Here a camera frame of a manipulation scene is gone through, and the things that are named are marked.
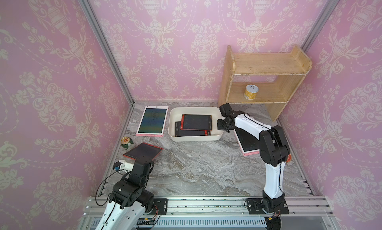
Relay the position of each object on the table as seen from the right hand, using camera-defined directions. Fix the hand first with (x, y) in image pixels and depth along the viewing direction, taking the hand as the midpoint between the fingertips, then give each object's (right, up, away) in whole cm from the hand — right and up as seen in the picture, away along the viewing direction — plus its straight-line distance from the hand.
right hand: (221, 126), depth 100 cm
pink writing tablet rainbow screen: (-49, +3, +10) cm, 50 cm away
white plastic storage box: (-33, +8, +14) cm, 37 cm away
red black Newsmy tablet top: (-51, -17, -2) cm, 54 cm away
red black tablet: (-29, -5, +2) cm, 29 cm away
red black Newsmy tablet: (-17, +2, +7) cm, 19 cm away
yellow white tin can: (+16, +22, -10) cm, 28 cm away
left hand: (-42, -15, -24) cm, 51 cm away
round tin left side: (-59, -8, -14) cm, 61 cm away
